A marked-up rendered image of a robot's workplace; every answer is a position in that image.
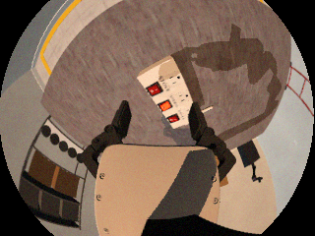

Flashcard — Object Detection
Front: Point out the cream power strip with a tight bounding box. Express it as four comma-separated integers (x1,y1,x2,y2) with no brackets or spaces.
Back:
137,55,193,129

